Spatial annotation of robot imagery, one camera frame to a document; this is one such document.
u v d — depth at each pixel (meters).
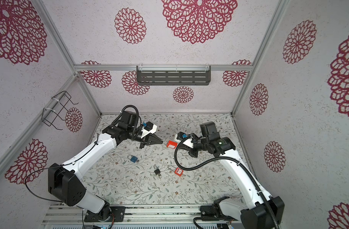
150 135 0.65
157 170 0.89
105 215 0.66
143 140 0.64
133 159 0.94
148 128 0.60
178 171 0.87
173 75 0.95
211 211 0.74
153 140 0.67
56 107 0.78
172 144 0.69
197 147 0.61
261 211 0.37
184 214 0.76
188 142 0.61
